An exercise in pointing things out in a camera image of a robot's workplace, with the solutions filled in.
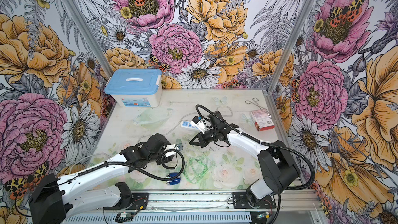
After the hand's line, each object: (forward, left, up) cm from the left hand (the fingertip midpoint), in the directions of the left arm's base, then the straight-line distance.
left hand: (167, 151), depth 82 cm
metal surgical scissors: (+42, -58, -7) cm, 72 cm away
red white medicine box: (+21, -57, -4) cm, 61 cm away
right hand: (+1, -14, +4) cm, 14 cm away
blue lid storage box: (+40, +25, +8) cm, 47 cm away
